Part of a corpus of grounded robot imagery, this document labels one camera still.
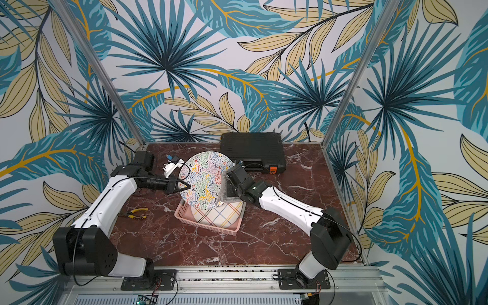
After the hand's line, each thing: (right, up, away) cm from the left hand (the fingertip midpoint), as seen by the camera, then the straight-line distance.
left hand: (187, 188), depth 76 cm
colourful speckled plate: (+6, +7, +2) cm, 9 cm away
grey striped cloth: (+14, -4, +4) cm, 16 cm away
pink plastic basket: (-5, -13, +12) cm, 19 cm away
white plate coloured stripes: (+12, -15, +12) cm, 22 cm away
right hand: (+17, +1, +7) cm, 18 cm away
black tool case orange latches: (+32, +16, +37) cm, 52 cm away
